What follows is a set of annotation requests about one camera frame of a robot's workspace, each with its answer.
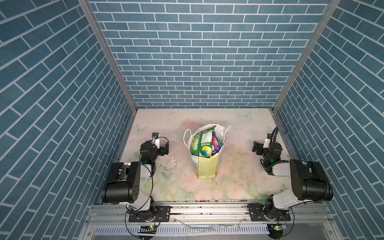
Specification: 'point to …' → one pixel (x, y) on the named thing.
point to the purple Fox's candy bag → (215, 145)
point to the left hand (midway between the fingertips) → (161, 140)
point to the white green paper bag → (206, 167)
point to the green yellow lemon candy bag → (201, 144)
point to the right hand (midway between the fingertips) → (262, 140)
